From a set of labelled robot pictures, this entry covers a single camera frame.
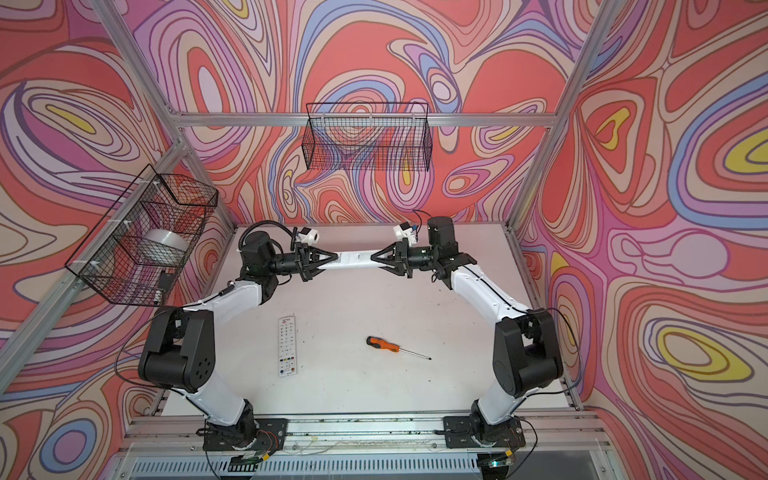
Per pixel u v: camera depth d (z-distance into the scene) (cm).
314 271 75
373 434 75
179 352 47
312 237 80
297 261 72
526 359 46
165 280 73
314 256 76
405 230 78
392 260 72
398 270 73
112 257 68
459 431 73
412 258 71
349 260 76
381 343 87
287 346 86
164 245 70
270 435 73
